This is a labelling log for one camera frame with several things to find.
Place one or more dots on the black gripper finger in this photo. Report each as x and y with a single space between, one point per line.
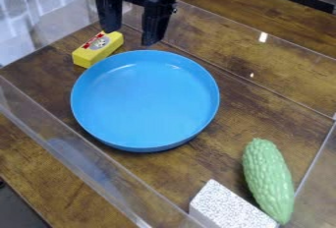
154 20
109 10

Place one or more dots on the yellow block with label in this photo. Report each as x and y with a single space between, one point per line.
97 48

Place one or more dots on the blue round tray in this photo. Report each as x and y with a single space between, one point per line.
145 100

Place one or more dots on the white speckled foam block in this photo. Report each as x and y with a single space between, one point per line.
218 208

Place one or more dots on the green bitter gourd toy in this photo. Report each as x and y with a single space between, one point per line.
269 179

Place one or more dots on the clear acrylic enclosure wall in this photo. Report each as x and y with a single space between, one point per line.
269 51

